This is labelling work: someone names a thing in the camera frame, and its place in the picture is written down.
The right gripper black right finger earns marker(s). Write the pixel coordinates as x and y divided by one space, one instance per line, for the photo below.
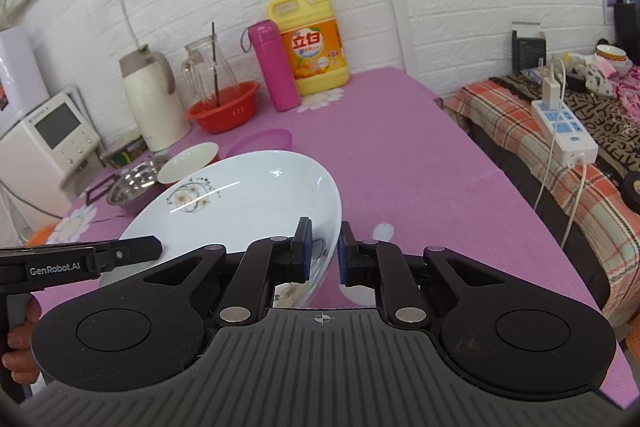
382 267

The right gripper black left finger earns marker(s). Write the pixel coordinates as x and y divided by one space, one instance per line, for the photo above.
265 264

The large white floral plate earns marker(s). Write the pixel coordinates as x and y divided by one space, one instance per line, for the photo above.
239 200

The translucent purple plastic bowl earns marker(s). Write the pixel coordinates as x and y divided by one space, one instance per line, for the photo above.
270 139

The red and white ceramic bowl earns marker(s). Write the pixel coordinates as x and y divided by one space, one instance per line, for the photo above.
187 162

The stainless steel bowl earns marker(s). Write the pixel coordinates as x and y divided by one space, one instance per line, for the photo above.
138 186

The stacked bowls on side table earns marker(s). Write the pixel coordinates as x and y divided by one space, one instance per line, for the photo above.
616 57

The person's left hand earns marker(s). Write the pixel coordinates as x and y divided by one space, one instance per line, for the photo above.
18 360

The orange stool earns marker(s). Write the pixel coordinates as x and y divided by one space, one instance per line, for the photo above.
41 237

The purple floral tablecloth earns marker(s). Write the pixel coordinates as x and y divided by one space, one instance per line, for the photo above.
515 338

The white countertop appliance with screen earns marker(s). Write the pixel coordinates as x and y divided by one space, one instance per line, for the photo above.
48 159

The green instant noodle cup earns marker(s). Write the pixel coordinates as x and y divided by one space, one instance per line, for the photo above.
124 150

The red plastic basket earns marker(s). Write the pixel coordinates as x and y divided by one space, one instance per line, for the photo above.
235 110

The dark stirring stick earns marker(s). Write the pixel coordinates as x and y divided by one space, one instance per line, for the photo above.
214 62

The white purple water purifier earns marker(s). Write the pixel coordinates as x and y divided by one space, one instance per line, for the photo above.
22 86

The clear glass pitcher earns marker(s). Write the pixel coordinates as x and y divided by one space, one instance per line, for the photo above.
198 75

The white thermos jug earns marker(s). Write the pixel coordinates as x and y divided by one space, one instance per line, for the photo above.
152 97

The yellow dish soap bottle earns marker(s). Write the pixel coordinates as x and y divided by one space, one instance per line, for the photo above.
312 42

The pink thermos bottle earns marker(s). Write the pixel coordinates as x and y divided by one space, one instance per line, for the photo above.
265 39

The plaid orange blanket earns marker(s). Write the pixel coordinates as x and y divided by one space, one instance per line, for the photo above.
603 224

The white blue power strip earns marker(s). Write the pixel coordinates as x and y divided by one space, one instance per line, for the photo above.
572 144

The white charger plug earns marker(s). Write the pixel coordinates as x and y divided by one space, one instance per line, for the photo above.
552 93

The black box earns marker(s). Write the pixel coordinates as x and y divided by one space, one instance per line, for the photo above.
528 45

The black tape roll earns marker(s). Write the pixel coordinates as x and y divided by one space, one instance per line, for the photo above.
630 191

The brown patterned cloth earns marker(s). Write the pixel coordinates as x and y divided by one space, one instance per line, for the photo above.
603 118

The black speaker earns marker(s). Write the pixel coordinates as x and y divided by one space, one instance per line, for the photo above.
627 28

